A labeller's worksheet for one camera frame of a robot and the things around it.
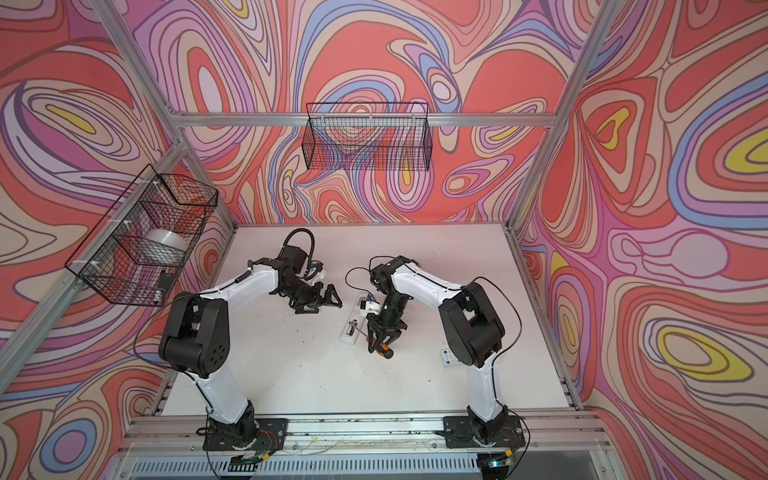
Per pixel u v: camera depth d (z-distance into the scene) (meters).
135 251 0.74
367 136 0.93
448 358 0.84
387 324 0.75
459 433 0.73
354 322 0.91
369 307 0.82
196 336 0.49
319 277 0.87
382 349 0.75
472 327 0.51
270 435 0.73
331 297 0.83
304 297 0.80
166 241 0.72
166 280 0.73
